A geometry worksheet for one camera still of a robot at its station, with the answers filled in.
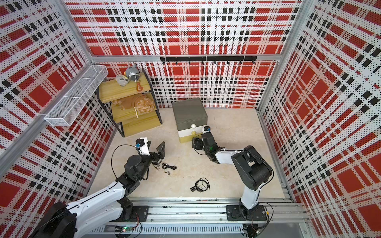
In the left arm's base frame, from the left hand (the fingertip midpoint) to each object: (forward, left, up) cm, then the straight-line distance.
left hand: (160, 141), depth 81 cm
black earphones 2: (-7, 0, -17) cm, 18 cm away
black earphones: (-8, +4, -18) cm, 20 cm away
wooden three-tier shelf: (+27, +30, -15) cm, 44 cm away
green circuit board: (-39, +13, -15) cm, 43 cm away
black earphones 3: (-19, -23, -17) cm, 34 cm away
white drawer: (+11, -13, -7) cm, 19 cm away
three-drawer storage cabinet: (+27, -19, +3) cm, 33 cm away
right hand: (+9, -21, -11) cm, 25 cm away
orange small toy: (+27, +14, +16) cm, 35 cm away
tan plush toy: (+22, +14, +9) cm, 28 cm away
